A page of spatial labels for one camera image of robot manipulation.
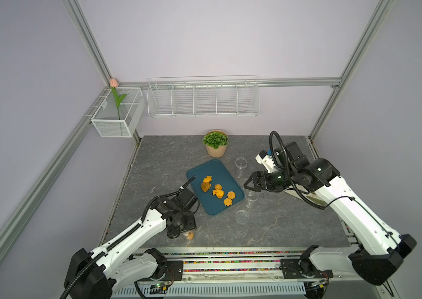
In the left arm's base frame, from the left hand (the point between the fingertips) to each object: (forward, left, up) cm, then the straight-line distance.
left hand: (188, 230), depth 76 cm
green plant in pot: (+43, -14, +6) cm, 46 cm away
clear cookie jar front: (0, 0, -7) cm, 7 cm away
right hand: (+9, -25, +18) cm, 32 cm away
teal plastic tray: (+33, -13, -8) cm, 36 cm away
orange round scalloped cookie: (+18, -20, -7) cm, 28 cm away
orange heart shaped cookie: (+24, -7, -7) cm, 26 cm away
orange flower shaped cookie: (+15, -18, -7) cm, 24 cm away
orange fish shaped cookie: (+19, -14, -7) cm, 25 cm away
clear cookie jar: (+32, -27, 0) cm, 42 cm away
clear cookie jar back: (+16, -29, -5) cm, 34 cm away
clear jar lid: (+7, -24, -9) cm, 27 cm away
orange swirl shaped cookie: (+23, -14, -7) cm, 28 cm away
